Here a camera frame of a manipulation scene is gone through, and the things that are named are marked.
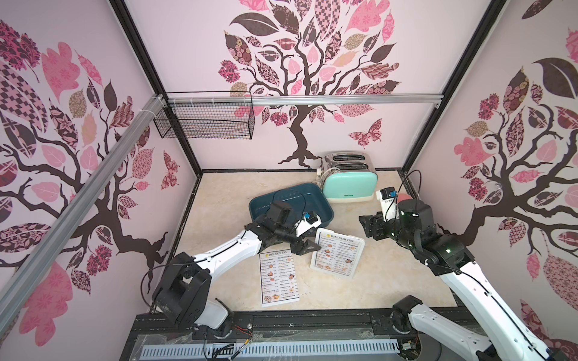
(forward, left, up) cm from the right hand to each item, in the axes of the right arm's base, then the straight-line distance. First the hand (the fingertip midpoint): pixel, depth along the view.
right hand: (370, 213), depth 70 cm
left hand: (-4, +17, -13) cm, 22 cm away
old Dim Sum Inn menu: (-12, +31, -28) cm, 43 cm away
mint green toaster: (+26, +1, -11) cm, 29 cm away
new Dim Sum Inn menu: (-6, +9, -16) cm, 20 cm away
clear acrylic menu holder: (-8, +2, -16) cm, 18 cm away
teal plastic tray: (+28, +22, -28) cm, 45 cm away
